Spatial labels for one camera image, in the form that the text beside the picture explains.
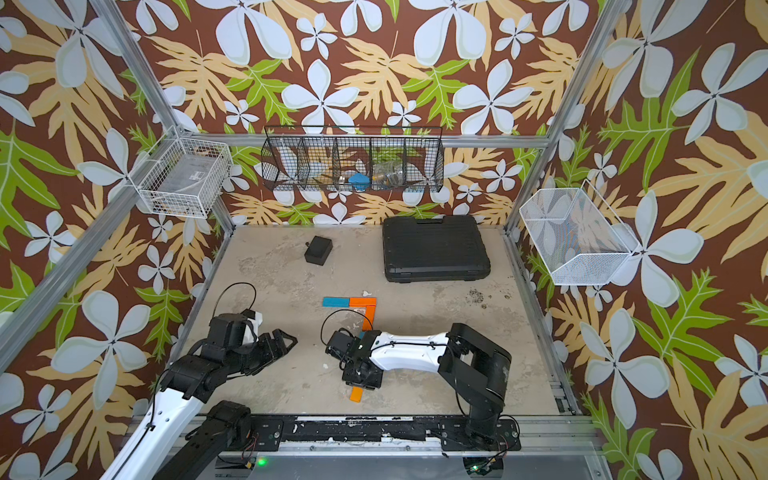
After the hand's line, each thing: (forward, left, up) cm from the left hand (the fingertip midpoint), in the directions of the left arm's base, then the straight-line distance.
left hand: (291, 343), depth 77 cm
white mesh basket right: (+25, -77, +15) cm, 82 cm away
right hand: (-6, -15, -13) cm, 21 cm away
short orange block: (+20, -17, -12) cm, 29 cm away
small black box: (+39, 0, -9) cm, 40 cm away
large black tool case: (+38, -47, -7) cm, 61 cm away
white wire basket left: (+41, +34, +21) cm, 57 cm away
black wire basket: (+57, -13, +18) cm, 61 cm away
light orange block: (-10, -17, -11) cm, 23 cm away
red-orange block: (+15, -20, -13) cm, 28 cm away
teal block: (+18, -9, -11) cm, 23 cm away
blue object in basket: (+49, -16, +15) cm, 54 cm away
